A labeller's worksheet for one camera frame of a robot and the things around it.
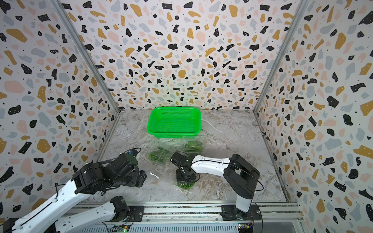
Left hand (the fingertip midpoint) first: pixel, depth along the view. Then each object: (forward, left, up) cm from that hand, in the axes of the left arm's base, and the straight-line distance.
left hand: (142, 176), depth 68 cm
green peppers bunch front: (+1, -19, -18) cm, 26 cm away
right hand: (+2, -16, -17) cm, 24 cm away
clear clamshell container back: (+32, -18, -17) cm, 40 cm away
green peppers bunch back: (+25, -24, -15) cm, 38 cm away
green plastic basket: (+50, -9, -19) cm, 54 cm away
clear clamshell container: (+27, -7, -19) cm, 34 cm away
